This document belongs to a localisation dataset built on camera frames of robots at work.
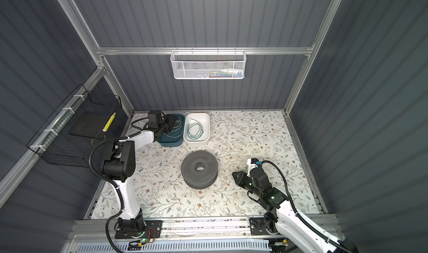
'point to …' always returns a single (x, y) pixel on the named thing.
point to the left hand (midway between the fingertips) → (176, 117)
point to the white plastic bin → (197, 129)
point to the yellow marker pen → (108, 122)
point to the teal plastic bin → (175, 137)
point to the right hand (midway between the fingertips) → (234, 175)
